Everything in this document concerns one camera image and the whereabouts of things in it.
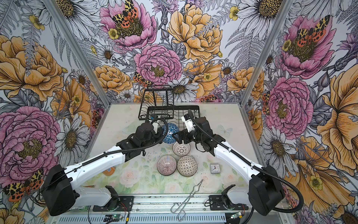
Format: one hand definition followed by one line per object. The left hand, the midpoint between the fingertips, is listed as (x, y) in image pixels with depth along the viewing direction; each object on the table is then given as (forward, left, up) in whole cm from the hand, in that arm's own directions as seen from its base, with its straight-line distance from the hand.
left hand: (162, 133), depth 81 cm
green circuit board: (-37, +22, -19) cm, 47 cm away
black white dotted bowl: (-13, -14, -16) cm, 25 cm away
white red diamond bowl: (-1, -11, -18) cm, 21 cm away
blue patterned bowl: (+3, -6, 0) cm, 7 cm away
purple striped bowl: (-13, -2, -16) cm, 20 cm away
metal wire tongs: (-33, -10, -19) cm, 40 cm away
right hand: (-3, -9, 0) cm, 10 cm away
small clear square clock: (-14, -31, -17) cm, 38 cm away
